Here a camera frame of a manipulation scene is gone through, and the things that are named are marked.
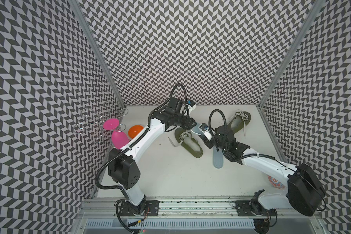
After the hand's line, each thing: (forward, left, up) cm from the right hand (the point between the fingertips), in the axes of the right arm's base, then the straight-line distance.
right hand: (203, 133), depth 83 cm
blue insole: (-4, +5, +10) cm, 11 cm away
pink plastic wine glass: (-7, +45, +6) cm, 46 cm away
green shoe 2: (+18, -29, -12) cm, 36 cm away
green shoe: (+2, +7, -15) cm, 17 cm away
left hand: (+3, +7, +6) cm, 10 cm away
